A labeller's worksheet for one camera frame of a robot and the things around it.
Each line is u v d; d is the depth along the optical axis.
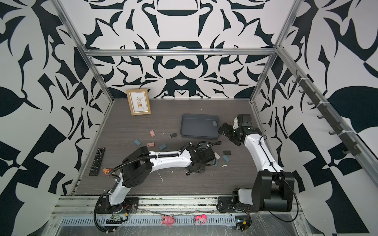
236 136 0.71
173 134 1.00
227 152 0.92
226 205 0.74
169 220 0.68
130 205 0.73
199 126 1.04
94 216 0.70
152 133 1.01
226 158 0.89
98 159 0.88
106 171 0.82
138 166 0.51
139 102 1.06
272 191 0.41
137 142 0.97
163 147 0.93
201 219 0.70
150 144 0.95
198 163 0.63
